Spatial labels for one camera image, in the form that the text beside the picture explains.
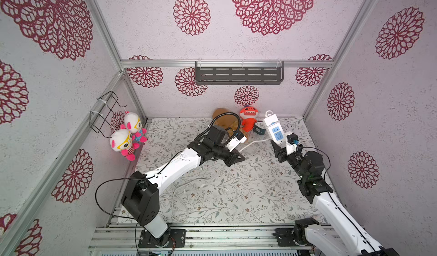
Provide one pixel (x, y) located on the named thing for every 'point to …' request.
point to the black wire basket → (100, 114)
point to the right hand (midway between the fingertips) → (280, 136)
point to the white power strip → (275, 129)
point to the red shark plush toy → (248, 114)
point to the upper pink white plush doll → (132, 123)
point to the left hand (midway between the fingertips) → (242, 160)
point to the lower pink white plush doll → (120, 140)
